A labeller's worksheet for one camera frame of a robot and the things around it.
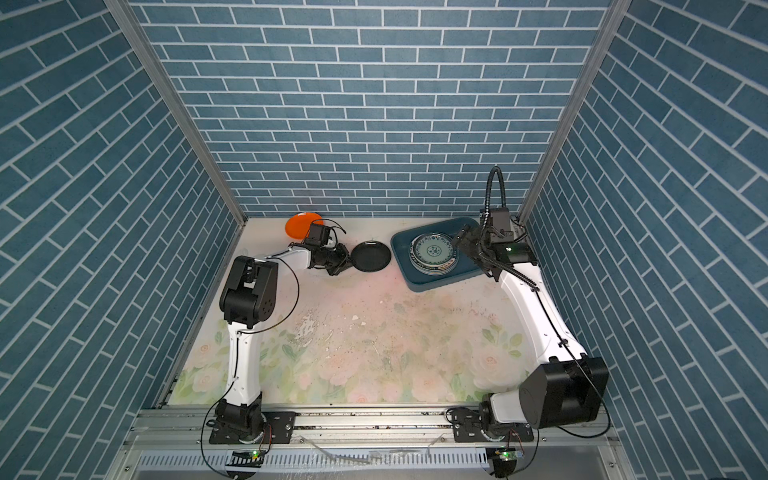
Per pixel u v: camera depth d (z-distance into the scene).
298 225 1.19
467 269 0.99
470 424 0.74
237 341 0.61
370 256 1.06
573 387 0.39
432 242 1.08
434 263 1.02
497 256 0.55
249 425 0.65
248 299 0.60
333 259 0.94
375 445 0.71
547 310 0.46
